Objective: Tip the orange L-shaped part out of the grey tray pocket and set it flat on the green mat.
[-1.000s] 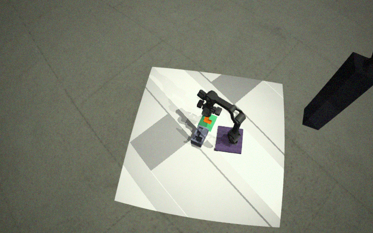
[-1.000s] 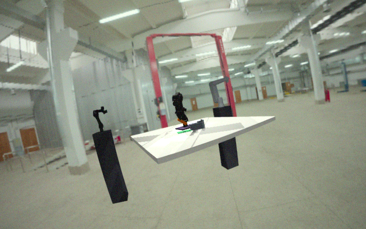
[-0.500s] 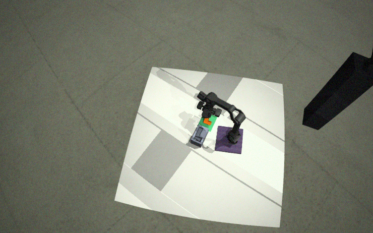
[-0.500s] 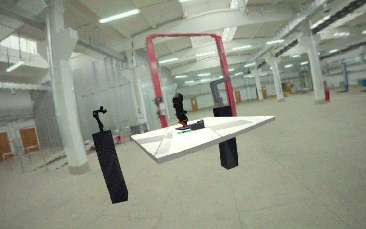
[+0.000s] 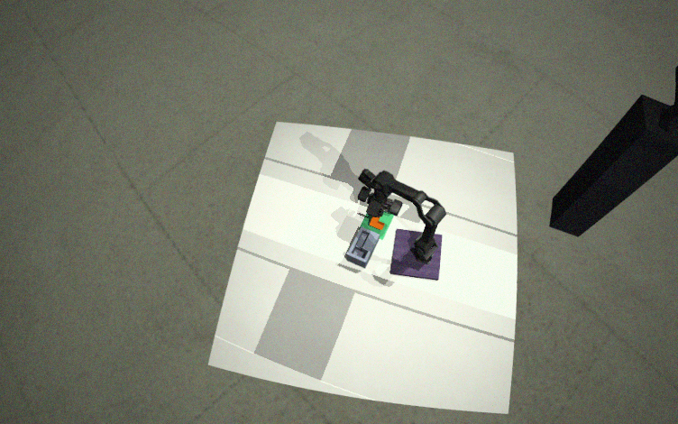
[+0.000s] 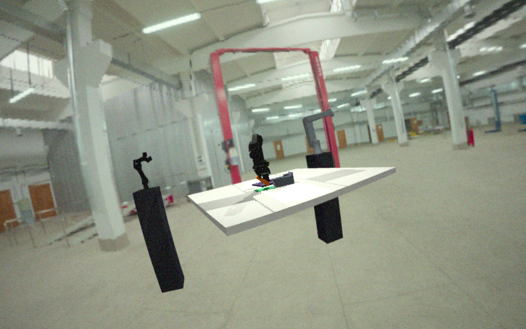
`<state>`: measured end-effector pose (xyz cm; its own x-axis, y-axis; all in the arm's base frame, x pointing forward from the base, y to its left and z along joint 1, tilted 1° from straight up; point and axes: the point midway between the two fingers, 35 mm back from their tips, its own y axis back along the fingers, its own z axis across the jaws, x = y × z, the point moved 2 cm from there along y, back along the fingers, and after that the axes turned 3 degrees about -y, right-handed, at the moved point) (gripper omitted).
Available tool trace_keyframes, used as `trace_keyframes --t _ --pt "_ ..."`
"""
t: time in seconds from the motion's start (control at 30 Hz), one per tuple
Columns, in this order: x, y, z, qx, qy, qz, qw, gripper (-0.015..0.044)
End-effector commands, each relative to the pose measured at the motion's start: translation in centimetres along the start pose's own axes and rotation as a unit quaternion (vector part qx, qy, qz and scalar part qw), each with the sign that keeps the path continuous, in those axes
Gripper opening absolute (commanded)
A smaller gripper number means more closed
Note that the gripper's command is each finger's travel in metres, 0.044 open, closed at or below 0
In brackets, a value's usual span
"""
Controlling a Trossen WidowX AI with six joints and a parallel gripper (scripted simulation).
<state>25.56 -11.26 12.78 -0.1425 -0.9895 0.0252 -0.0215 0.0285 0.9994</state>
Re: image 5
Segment orange l-shaped part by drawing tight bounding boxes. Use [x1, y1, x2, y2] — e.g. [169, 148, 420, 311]
[370, 217, 385, 230]

